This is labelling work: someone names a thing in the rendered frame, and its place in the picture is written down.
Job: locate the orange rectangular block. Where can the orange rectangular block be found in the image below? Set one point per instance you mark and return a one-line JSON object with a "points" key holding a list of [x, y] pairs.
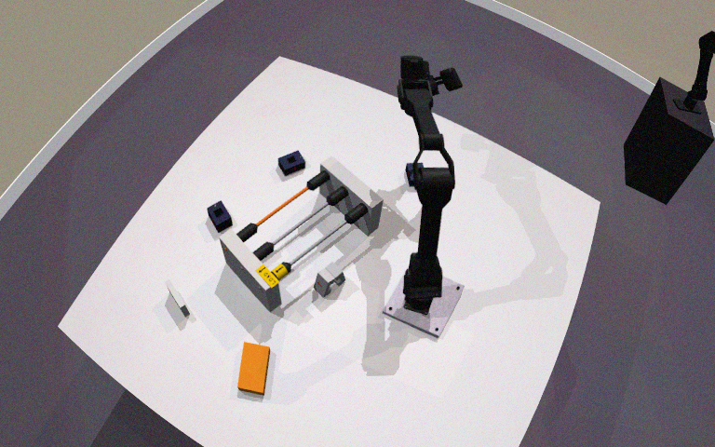
{"points": [[253, 369]]}

